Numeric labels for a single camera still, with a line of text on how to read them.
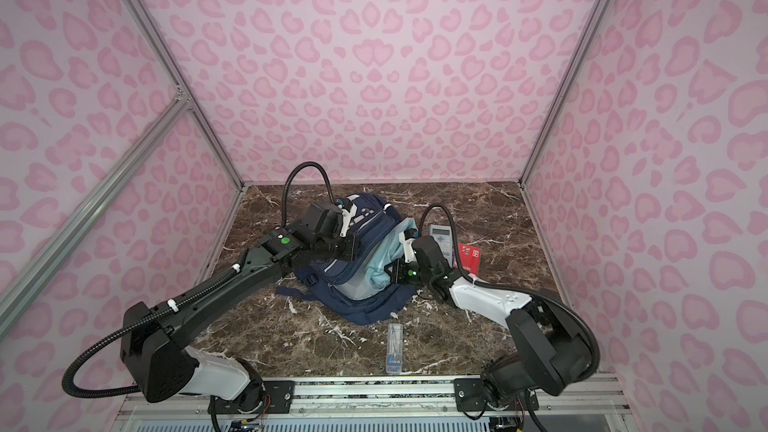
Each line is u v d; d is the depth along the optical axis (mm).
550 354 426
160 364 390
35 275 529
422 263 682
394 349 796
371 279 820
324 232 600
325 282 825
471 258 1036
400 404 720
